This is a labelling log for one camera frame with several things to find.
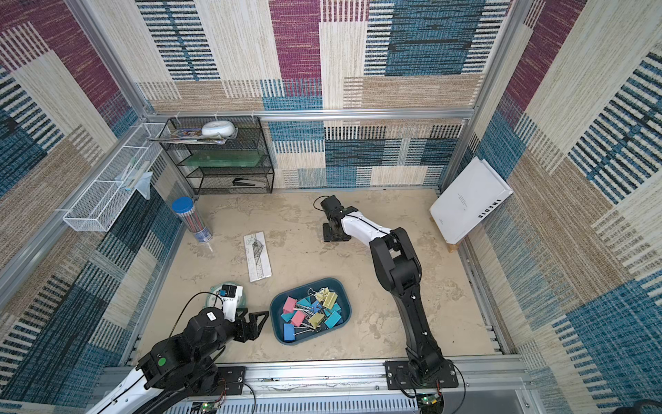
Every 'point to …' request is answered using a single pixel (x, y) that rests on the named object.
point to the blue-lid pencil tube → (184, 207)
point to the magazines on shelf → (192, 136)
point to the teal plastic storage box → (310, 312)
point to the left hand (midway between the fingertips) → (259, 312)
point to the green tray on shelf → (223, 159)
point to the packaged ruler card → (258, 260)
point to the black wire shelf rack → (218, 180)
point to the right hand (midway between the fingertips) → (331, 234)
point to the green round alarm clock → (227, 296)
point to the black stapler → (245, 182)
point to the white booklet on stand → (471, 197)
